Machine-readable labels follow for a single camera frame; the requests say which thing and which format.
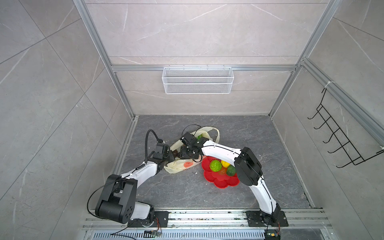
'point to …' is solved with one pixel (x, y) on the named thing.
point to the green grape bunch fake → (199, 136)
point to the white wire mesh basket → (197, 80)
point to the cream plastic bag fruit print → (181, 164)
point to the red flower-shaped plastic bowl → (220, 180)
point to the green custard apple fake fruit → (215, 165)
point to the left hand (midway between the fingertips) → (171, 151)
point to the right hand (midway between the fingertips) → (183, 154)
